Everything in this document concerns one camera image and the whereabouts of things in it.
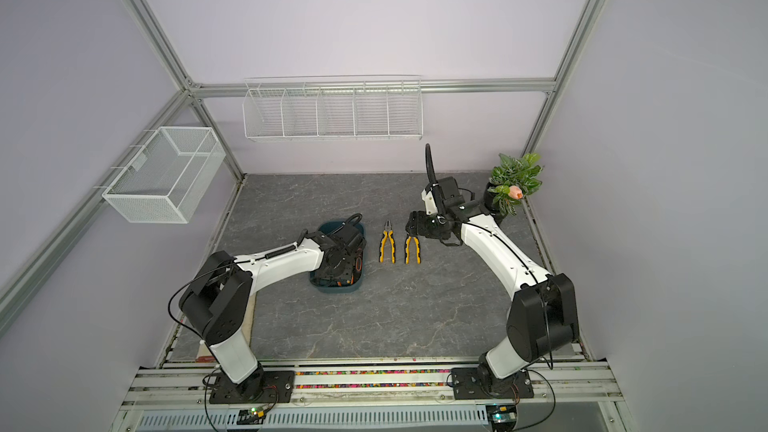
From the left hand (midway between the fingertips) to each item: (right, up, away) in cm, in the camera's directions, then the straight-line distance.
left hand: (340, 275), depth 90 cm
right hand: (+23, +15, -4) cm, 28 cm away
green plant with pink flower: (+52, +29, -4) cm, 60 cm away
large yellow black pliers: (+21, +6, +9) cm, 23 cm away
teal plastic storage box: (-6, -2, -1) cm, 6 cm away
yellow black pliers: (+14, +11, +12) cm, 22 cm away
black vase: (+47, +23, +7) cm, 53 cm away
